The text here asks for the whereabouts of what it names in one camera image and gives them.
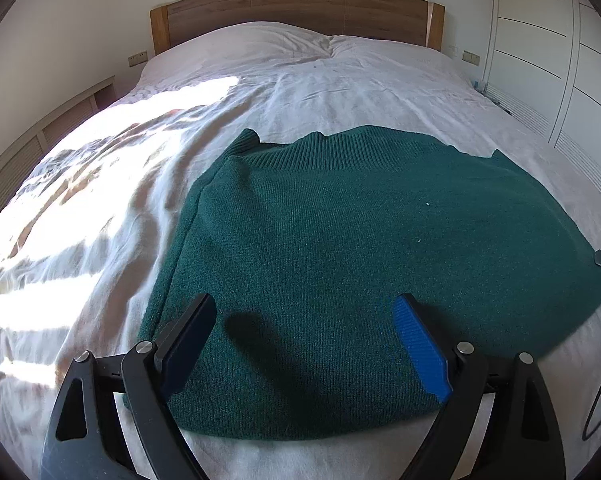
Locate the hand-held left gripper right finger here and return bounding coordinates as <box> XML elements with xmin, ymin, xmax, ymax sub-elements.
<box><xmin>393</xmin><ymin>294</ymin><xmax>566</xmax><ymax>480</ymax></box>

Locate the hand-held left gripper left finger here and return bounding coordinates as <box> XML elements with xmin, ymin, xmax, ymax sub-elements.
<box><xmin>40</xmin><ymin>293</ymin><xmax>217</xmax><ymax>480</ymax></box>

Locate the green knitted sweater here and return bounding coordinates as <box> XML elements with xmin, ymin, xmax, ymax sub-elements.
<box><xmin>123</xmin><ymin>127</ymin><xmax>601</xmax><ymax>442</ymax></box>

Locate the bed with white sheet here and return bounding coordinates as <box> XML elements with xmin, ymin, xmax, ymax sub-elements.
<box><xmin>0</xmin><ymin>21</ymin><xmax>601</xmax><ymax>480</ymax></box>

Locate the white wardrobe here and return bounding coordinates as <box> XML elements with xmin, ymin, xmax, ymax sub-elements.
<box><xmin>480</xmin><ymin>0</ymin><xmax>601</xmax><ymax>211</ymax></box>

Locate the white pillow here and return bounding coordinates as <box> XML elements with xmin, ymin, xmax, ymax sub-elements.
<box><xmin>327</xmin><ymin>35</ymin><xmax>468</xmax><ymax>83</ymax></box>
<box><xmin>140</xmin><ymin>21</ymin><xmax>333</xmax><ymax>81</ymax></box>

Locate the wooden headboard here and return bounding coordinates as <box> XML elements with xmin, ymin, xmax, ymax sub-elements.
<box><xmin>150</xmin><ymin>0</ymin><xmax>445</xmax><ymax>56</ymax></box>

